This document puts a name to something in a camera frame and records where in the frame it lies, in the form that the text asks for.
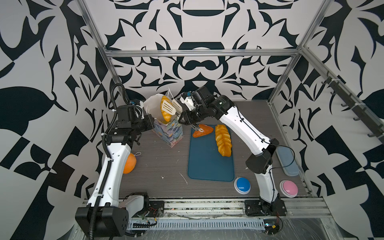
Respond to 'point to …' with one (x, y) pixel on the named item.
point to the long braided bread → (223, 140)
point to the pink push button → (288, 188)
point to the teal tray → (206, 162)
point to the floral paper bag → (170, 132)
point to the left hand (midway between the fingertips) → (152, 116)
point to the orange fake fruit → (130, 164)
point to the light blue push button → (288, 161)
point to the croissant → (166, 115)
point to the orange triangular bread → (207, 129)
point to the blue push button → (242, 185)
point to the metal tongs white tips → (175, 109)
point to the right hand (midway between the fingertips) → (180, 119)
